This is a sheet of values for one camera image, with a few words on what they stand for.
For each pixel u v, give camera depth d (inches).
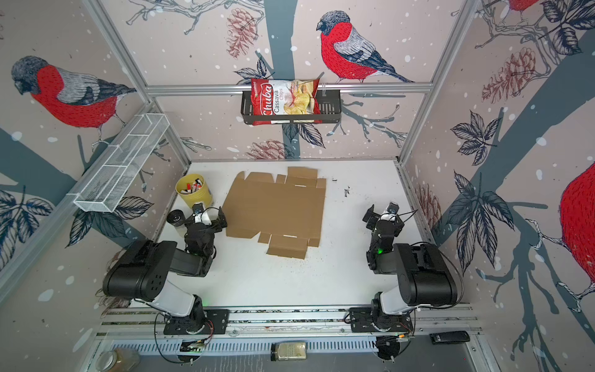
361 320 28.8
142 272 17.7
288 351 25.8
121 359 24.0
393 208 30.0
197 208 30.4
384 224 29.2
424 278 17.5
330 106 37.4
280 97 34.6
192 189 37.4
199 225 28.8
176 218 34.1
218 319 29.3
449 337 26.4
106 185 28.5
